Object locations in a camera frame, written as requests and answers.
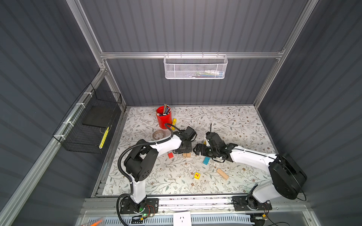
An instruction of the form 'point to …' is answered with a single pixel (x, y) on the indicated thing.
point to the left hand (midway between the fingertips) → (186, 149)
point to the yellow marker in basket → (103, 139)
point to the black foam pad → (99, 116)
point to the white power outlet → (182, 219)
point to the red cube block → (170, 155)
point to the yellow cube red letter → (197, 175)
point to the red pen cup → (164, 114)
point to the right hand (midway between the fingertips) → (199, 151)
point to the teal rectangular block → (206, 160)
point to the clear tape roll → (158, 134)
